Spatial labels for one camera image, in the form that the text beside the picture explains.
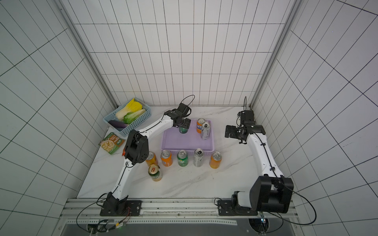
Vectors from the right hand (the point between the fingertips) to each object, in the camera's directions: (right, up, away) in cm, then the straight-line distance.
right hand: (229, 130), depth 84 cm
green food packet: (-76, -10, +13) cm, 78 cm away
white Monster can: (-13, +2, +6) cm, 14 cm away
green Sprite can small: (-27, -15, -3) cm, 31 cm away
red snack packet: (-59, -11, -6) cm, 60 cm away
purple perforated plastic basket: (-34, -9, +16) cm, 39 cm away
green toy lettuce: (-65, +8, +19) cm, 68 cm away
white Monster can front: (-18, -14, -6) cm, 24 cm away
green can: (-28, -1, +16) cm, 32 cm away
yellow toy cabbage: (-67, +16, +25) cm, 74 cm away
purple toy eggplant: (-75, +3, +19) cm, 78 cm away
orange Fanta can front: (-36, -15, -3) cm, 39 cm away
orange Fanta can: (-17, +3, +11) cm, 20 cm away
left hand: (-28, +3, +16) cm, 32 cm away
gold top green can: (-41, -21, -9) cm, 47 cm away
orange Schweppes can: (-9, -16, -5) cm, 19 cm away
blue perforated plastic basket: (-68, -2, +13) cm, 70 cm away
